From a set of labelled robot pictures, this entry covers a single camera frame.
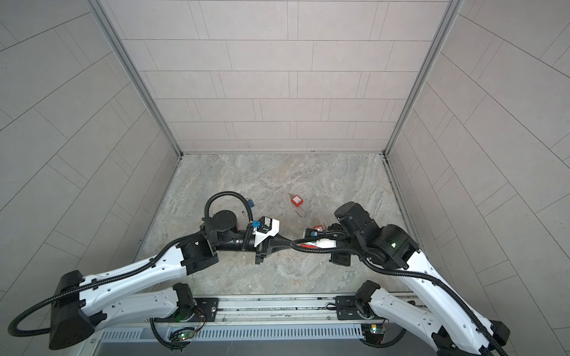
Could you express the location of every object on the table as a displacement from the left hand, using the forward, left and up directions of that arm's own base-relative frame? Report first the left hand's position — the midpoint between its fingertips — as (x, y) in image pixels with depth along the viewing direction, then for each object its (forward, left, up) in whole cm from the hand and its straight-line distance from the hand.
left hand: (294, 245), depth 58 cm
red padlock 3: (+29, -1, -26) cm, 39 cm away
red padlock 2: (+16, -10, -26) cm, 32 cm away
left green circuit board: (-18, +33, -23) cm, 44 cm away
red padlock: (-2, -3, +5) cm, 7 cm away
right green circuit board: (-18, -25, -27) cm, 40 cm away
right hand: (+3, -8, -6) cm, 10 cm away
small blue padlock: (+28, +20, -26) cm, 43 cm away
